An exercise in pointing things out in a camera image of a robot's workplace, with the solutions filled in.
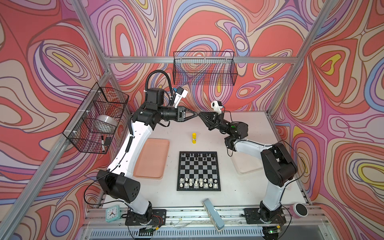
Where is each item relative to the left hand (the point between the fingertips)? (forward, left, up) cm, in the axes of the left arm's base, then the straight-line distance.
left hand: (196, 115), depth 65 cm
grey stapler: (-33, -8, -37) cm, 50 cm away
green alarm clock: (-32, +42, -37) cm, 64 cm away
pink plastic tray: (0, +29, -41) cm, 50 cm away
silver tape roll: (+3, +44, -7) cm, 45 cm away
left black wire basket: (+1, +51, -10) cm, 52 cm away
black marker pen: (-6, +46, -14) cm, 48 cm away
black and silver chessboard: (-10, -1, -37) cm, 38 cm away
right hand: (0, -2, -2) cm, 3 cm away
